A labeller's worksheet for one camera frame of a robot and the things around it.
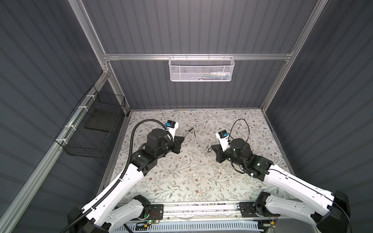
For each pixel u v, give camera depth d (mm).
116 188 436
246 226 706
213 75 922
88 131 733
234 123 1128
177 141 613
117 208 548
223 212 741
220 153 653
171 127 616
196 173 870
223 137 630
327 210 399
